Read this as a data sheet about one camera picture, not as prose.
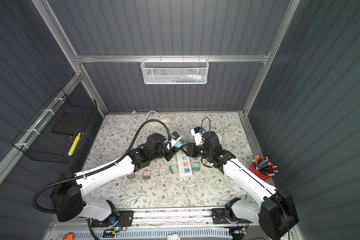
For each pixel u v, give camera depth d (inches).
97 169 18.6
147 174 34.0
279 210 15.5
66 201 16.1
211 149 23.8
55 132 28.8
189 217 29.7
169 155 27.4
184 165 35.1
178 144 29.7
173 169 34.8
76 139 28.0
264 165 31.0
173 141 26.2
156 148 24.0
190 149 27.3
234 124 44.0
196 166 35.1
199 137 27.9
